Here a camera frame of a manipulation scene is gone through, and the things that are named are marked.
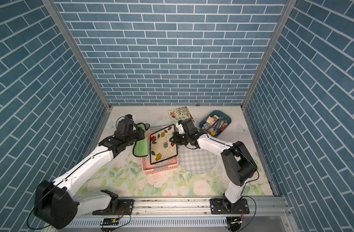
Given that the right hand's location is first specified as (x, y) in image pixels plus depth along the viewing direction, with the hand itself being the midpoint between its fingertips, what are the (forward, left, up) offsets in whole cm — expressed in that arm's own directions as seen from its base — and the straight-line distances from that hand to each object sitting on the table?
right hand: (170, 139), depth 87 cm
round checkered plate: (-8, -17, -11) cm, 22 cm away
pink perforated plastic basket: (-14, -2, -6) cm, 15 cm away
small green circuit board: (-42, +25, -14) cm, 51 cm away
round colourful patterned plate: (-12, +4, -7) cm, 15 cm away
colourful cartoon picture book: (+31, -2, -10) cm, 33 cm away
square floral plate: (-4, +5, -5) cm, 9 cm away
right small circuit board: (-36, -37, -12) cm, 53 cm away
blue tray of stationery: (+23, -31, -10) cm, 39 cm away
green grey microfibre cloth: (-9, +15, +5) cm, 18 cm away
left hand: (0, +13, +7) cm, 14 cm away
